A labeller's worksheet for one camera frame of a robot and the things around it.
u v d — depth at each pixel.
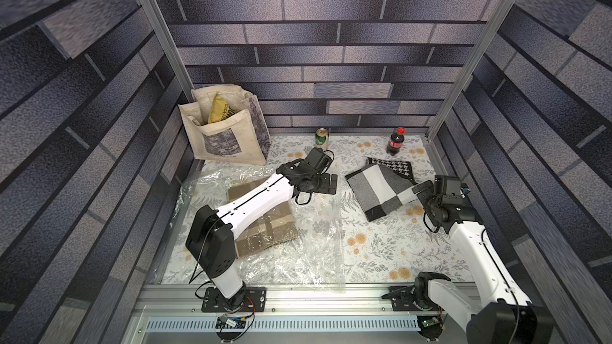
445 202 0.61
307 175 0.61
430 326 0.72
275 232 0.84
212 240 0.43
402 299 0.73
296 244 0.85
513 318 0.38
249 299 0.73
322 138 1.07
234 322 0.71
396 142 1.05
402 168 1.03
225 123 0.89
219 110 0.97
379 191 0.96
